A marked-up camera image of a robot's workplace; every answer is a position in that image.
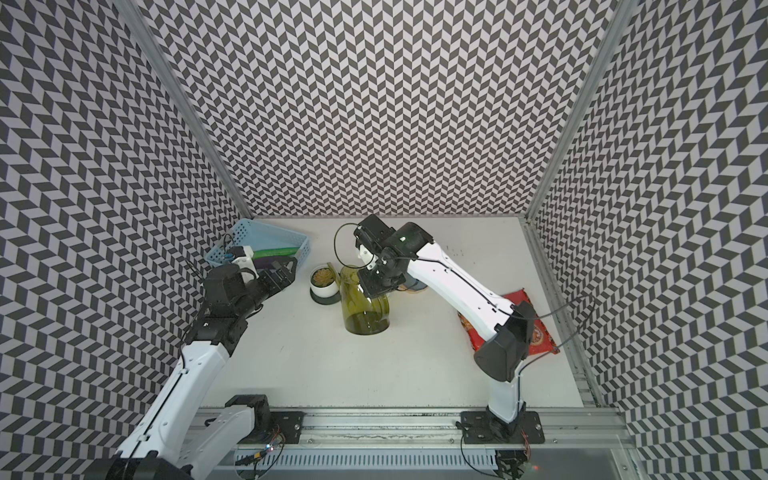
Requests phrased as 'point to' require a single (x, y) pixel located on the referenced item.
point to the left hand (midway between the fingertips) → (285, 269)
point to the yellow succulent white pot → (322, 283)
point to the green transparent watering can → (362, 315)
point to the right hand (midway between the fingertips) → (373, 296)
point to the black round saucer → (325, 300)
